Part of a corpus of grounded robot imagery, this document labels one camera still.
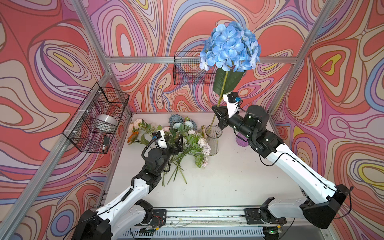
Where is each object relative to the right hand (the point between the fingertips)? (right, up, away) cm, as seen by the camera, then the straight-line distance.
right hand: (214, 109), depth 64 cm
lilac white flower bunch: (-12, -14, +24) cm, 30 cm away
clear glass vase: (+3, -11, +24) cm, 27 cm away
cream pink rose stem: (-48, -6, +40) cm, 62 cm away
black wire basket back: (-13, +32, +37) cm, 51 cm away
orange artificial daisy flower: (-50, -15, +35) cm, 62 cm away
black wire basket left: (-61, -8, +11) cm, 62 cm away
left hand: (-18, -12, +12) cm, 25 cm away
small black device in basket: (-53, -14, +9) cm, 55 cm away
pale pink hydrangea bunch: (-5, -21, +22) cm, 31 cm away
